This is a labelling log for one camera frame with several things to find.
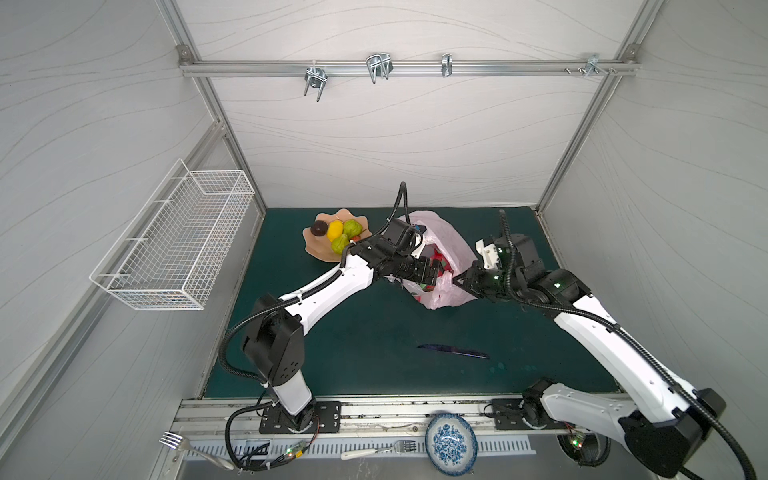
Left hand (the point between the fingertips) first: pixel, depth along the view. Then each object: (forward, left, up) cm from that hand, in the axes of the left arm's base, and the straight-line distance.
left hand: (438, 269), depth 79 cm
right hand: (-4, -3, +6) cm, 8 cm away
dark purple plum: (+26, +40, -14) cm, 49 cm away
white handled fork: (-38, +9, -18) cm, 43 cm away
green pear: (+25, +28, -13) cm, 39 cm away
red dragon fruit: (-2, -1, +5) cm, 5 cm away
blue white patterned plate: (-37, -3, -19) cm, 42 cm away
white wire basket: (-2, +64, +12) cm, 65 cm away
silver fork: (-39, +62, -17) cm, 75 cm away
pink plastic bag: (+21, -2, -8) cm, 23 cm away
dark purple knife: (-14, -6, -21) cm, 26 cm away
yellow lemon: (+26, +35, -14) cm, 46 cm away
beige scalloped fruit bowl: (+19, +39, -16) cm, 46 cm away
